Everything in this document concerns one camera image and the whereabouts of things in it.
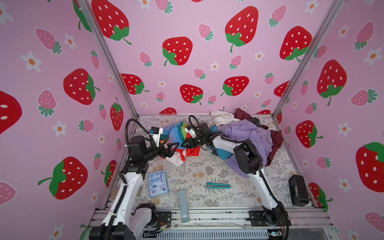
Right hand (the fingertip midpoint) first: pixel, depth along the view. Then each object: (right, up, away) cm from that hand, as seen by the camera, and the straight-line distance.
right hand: (182, 145), depth 97 cm
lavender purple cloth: (+41, +10, +1) cm, 42 cm away
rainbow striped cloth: (-5, +8, 0) cm, 9 cm away
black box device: (+62, -21, -22) cm, 69 cm away
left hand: (-3, +4, -21) cm, 21 cm away
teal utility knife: (+17, -22, -11) cm, 30 cm away
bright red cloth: (+5, -4, -3) cm, 7 cm away
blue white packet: (-12, -19, -16) cm, 28 cm away
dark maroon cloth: (+65, +4, +5) cm, 66 cm away
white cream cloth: (+27, +19, +14) cm, 36 cm away
